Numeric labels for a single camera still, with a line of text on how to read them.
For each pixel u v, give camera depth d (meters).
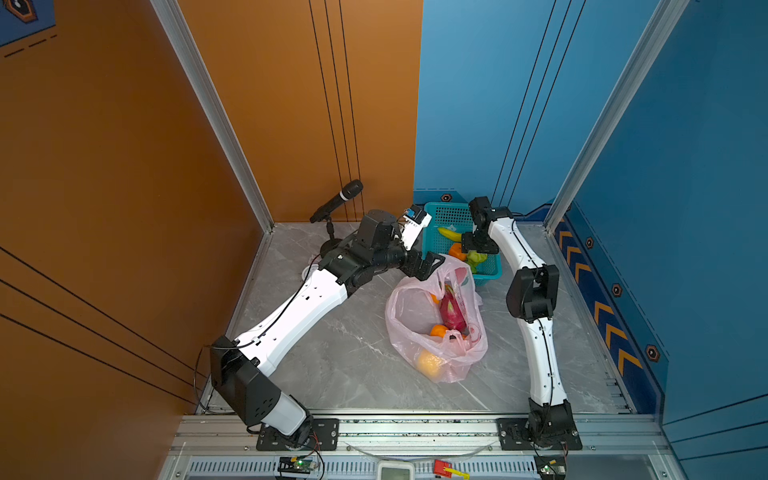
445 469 0.68
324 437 0.74
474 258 1.00
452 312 0.87
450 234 1.15
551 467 0.71
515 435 0.72
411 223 0.61
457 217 1.16
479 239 0.90
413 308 0.96
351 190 0.89
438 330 0.85
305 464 0.70
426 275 0.64
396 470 0.67
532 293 0.64
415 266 0.62
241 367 0.41
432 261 0.62
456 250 1.05
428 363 0.79
